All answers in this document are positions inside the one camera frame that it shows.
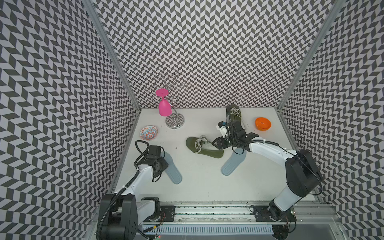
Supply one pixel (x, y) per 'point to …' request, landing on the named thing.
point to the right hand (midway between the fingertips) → (216, 144)
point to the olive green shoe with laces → (202, 146)
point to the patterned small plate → (148, 132)
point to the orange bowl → (262, 124)
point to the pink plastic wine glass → (165, 107)
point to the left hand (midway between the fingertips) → (163, 167)
